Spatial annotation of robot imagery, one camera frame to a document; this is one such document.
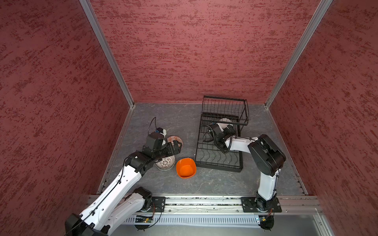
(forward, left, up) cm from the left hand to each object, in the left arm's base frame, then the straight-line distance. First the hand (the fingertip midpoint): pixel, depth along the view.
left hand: (175, 149), depth 76 cm
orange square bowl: (-3, -6, -18) cm, 19 cm away
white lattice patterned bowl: (-3, +6, -12) cm, 14 cm away
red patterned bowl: (+13, +4, -10) cm, 17 cm away
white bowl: (+26, -31, -5) cm, 41 cm away
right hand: (+19, -32, -11) cm, 39 cm away
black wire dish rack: (+37, -34, -13) cm, 52 cm away
